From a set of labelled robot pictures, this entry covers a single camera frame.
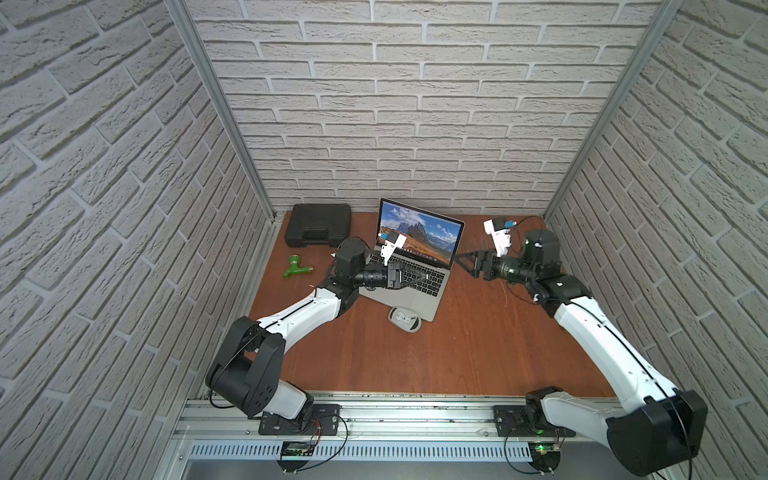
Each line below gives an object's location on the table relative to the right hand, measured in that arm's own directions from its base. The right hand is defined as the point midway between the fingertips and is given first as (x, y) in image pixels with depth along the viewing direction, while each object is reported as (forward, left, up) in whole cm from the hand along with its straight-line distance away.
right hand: (465, 257), depth 74 cm
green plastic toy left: (+17, +52, -25) cm, 61 cm away
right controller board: (-40, -16, -28) cm, 52 cm away
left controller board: (-35, +45, -28) cm, 64 cm away
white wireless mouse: (-5, +15, -23) cm, 28 cm away
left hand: (-5, +10, -1) cm, 11 cm away
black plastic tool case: (+35, +45, -22) cm, 61 cm away
